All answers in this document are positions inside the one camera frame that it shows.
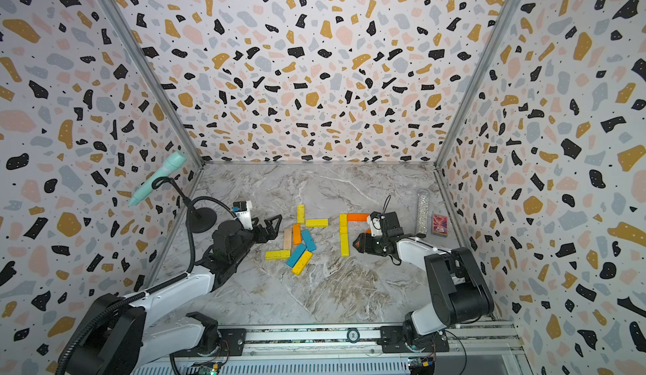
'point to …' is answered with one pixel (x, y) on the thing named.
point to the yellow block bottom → (302, 264)
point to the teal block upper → (309, 240)
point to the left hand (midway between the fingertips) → (275, 217)
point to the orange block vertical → (296, 229)
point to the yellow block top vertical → (301, 213)
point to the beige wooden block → (288, 239)
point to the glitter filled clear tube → (422, 213)
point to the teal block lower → (295, 255)
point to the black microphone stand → (203, 219)
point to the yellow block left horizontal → (277, 255)
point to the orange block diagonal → (368, 231)
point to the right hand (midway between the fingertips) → (365, 244)
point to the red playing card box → (440, 225)
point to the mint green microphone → (170, 164)
